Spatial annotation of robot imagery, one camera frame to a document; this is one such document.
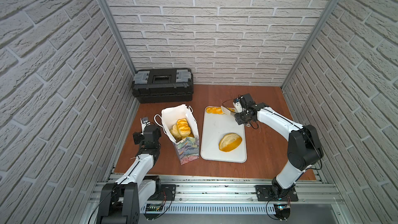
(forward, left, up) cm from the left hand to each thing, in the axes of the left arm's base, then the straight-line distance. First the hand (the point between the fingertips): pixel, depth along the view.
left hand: (145, 126), depth 85 cm
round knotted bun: (-4, -17, +1) cm, 18 cm away
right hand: (+7, -57, -1) cm, 58 cm away
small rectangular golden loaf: (-5, -23, +4) cm, 24 cm away
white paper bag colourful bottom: (-14, -25, +5) cm, 29 cm away
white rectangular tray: (+6, -40, -11) cm, 42 cm away
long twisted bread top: (+16, -43, -7) cm, 46 cm away
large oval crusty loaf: (-7, -48, -5) cm, 49 cm away
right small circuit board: (-39, -69, -9) cm, 80 cm away
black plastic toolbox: (+27, -7, +6) cm, 28 cm away
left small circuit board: (-37, -8, -14) cm, 40 cm away
